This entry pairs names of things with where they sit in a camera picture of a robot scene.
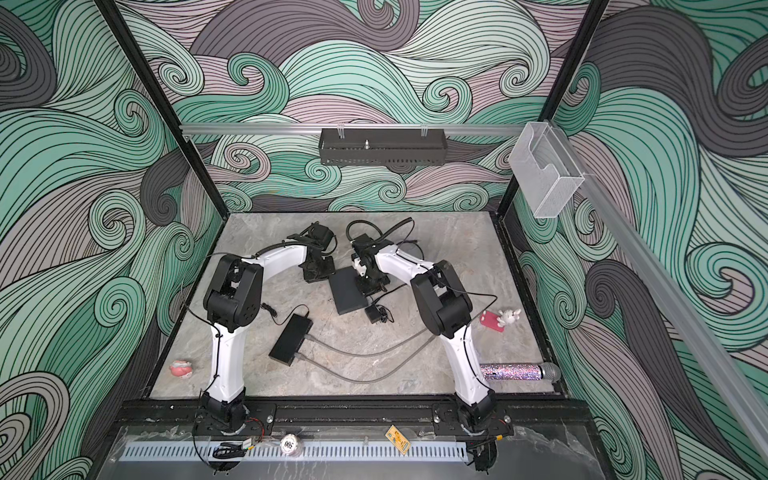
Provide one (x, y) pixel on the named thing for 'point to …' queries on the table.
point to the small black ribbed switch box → (291, 339)
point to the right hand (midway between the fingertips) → (367, 291)
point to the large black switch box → (347, 291)
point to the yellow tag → (398, 438)
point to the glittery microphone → (548, 372)
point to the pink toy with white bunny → (498, 321)
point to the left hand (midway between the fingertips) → (331, 274)
